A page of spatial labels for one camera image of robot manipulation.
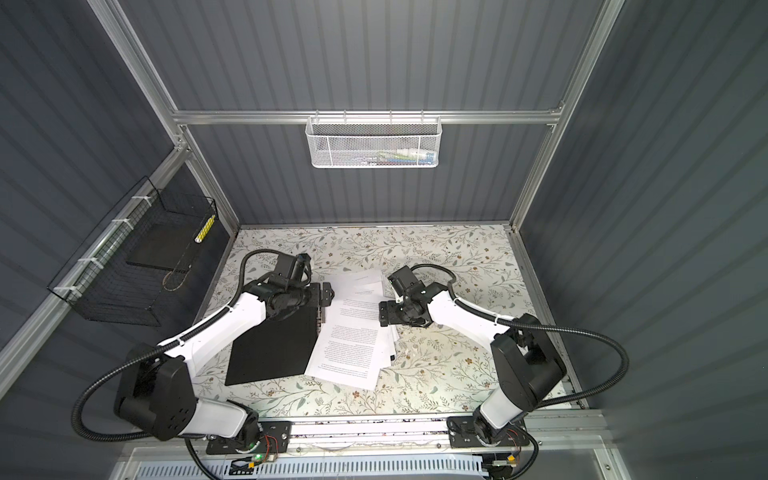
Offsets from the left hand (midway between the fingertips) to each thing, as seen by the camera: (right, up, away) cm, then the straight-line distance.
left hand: (320, 293), depth 87 cm
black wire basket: (-43, +9, -15) cm, 47 cm away
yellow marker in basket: (-31, +16, -7) cm, 36 cm away
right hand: (+22, -8, 0) cm, 23 cm away
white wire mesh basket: (+14, +54, +25) cm, 61 cm away
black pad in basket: (-38, +14, -10) cm, 42 cm away
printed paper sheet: (+8, -17, +1) cm, 19 cm away
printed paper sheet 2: (+13, +1, +14) cm, 19 cm away
